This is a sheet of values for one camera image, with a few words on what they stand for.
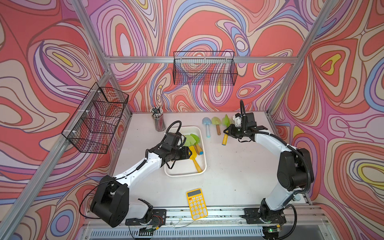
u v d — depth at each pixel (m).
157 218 0.72
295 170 0.47
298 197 0.76
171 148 0.64
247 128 0.71
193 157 0.93
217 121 1.15
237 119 0.85
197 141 1.02
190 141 1.02
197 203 0.76
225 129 0.90
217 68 0.96
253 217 0.73
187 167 0.90
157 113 0.96
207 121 1.14
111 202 0.41
